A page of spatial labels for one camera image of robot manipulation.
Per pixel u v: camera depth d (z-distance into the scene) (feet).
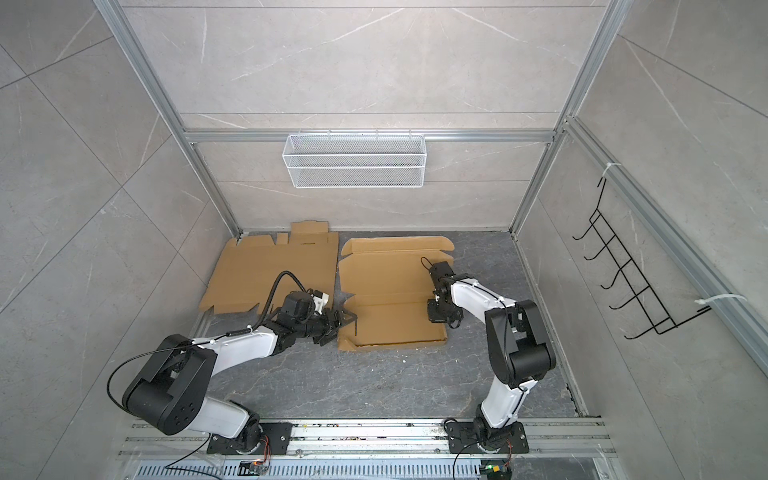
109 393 1.42
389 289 3.20
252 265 3.74
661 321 1.90
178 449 2.36
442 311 2.62
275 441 2.40
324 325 2.56
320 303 2.75
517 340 1.60
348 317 2.75
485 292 1.93
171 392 1.42
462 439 2.39
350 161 3.32
